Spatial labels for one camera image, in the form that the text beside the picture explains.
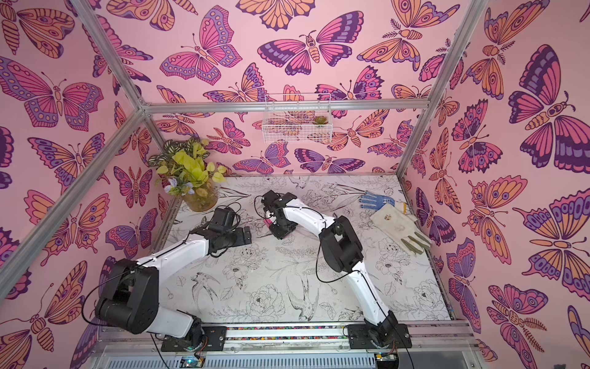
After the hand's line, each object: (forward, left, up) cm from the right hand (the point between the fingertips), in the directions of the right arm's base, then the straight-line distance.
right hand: (284, 231), depth 97 cm
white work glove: (+5, -52, -2) cm, 52 cm away
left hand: (-4, +16, +3) cm, 16 cm away
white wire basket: (+35, -5, +31) cm, 48 cm away
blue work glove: (+19, -41, -3) cm, 46 cm away
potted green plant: (+17, +43, +19) cm, 50 cm away
